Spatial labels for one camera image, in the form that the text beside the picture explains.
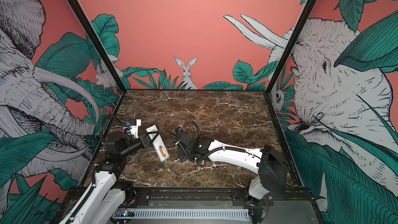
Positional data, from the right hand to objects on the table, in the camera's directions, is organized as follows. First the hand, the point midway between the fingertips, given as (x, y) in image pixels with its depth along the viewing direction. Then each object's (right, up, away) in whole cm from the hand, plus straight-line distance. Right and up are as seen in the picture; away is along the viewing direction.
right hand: (178, 150), depth 76 cm
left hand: (-10, +10, -2) cm, 14 cm away
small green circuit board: (-24, -27, -6) cm, 36 cm away
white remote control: (-9, +4, -2) cm, 11 cm away
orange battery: (-8, 0, -1) cm, 8 cm away
